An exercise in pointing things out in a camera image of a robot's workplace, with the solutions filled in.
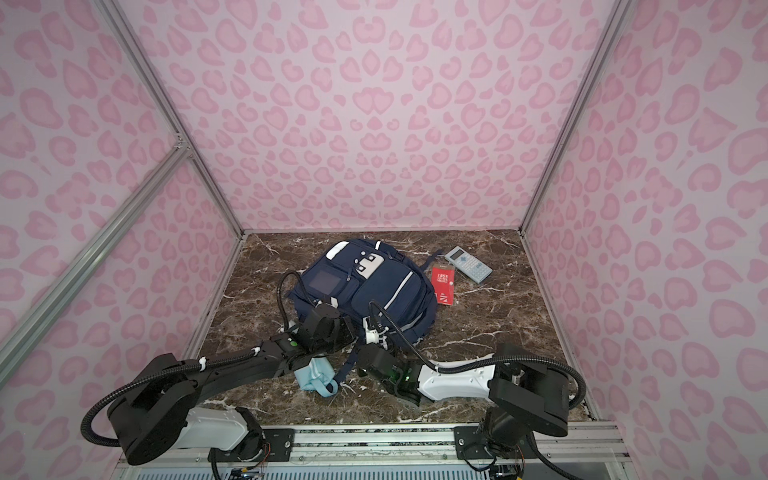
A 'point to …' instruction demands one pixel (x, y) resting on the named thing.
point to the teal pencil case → (318, 376)
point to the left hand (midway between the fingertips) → (366, 328)
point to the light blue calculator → (469, 264)
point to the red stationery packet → (444, 285)
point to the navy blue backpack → (368, 279)
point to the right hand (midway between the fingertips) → (360, 347)
